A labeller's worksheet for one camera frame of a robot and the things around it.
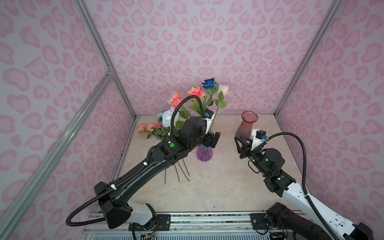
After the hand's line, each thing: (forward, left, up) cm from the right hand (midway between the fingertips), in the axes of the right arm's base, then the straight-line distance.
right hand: (237, 136), depth 70 cm
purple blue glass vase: (+9, +16, -31) cm, 36 cm away
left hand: (+1, +12, +6) cm, 14 cm away
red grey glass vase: (+19, -10, -16) cm, 27 cm away
